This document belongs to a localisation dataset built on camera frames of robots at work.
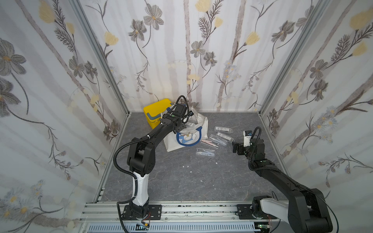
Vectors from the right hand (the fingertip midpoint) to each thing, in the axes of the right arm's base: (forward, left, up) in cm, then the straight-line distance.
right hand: (242, 140), depth 87 cm
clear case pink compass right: (+5, +18, -14) cm, 23 cm away
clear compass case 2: (+10, +7, -13) cm, 18 cm away
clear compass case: (+18, +7, -14) cm, 23 cm away
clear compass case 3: (-2, +22, -13) cm, 26 cm away
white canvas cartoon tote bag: (+5, +29, +1) cm, 29 cm away
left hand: (+13, +40, 0) cm, 42 cm away
